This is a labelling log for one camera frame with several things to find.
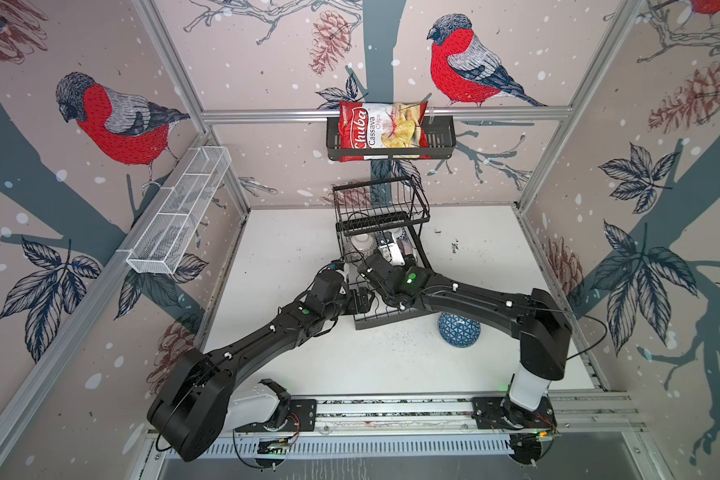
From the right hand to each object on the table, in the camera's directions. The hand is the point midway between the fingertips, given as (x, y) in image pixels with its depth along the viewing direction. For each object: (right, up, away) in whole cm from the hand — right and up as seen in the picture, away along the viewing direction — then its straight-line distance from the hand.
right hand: (396, 264), depth 83 cm
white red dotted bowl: (-9, +5, +14) cm, 18 cm away
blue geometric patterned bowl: (+19, -20, +3) cm, 27 cm away
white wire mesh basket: (-59, +15, -4) cm, 61 cm away
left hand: (-9, -9, 0) cm, 13 cm away
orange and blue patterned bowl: (+4, +8, +21) cm, 23 cm away
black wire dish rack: (-10, +16, +10) cm, 21 cm away
